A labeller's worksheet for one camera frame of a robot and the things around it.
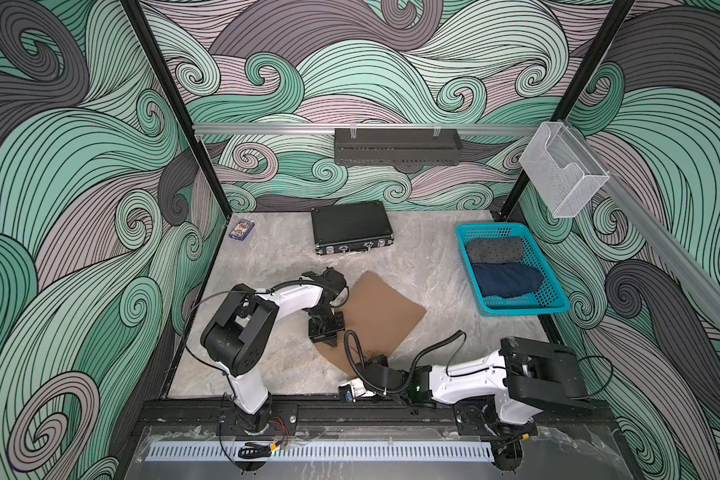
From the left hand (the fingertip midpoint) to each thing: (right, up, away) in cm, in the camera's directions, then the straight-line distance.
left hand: (340, 340), depth 85 cm
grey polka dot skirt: (+53, +26, +15) cm, 61 cm away
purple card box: (-40, +33, +29) cm, 59 cm away
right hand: (+5, -6, -5) cm, 9 cm away
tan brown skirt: (+12, +5, +7) cm, 15 cm away
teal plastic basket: (+64, +12, +4) cm, 66 cm away
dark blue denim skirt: (+52, +17, +5) cm, 55 cm away
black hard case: (+3, +34, +33) cm, 48 cm away
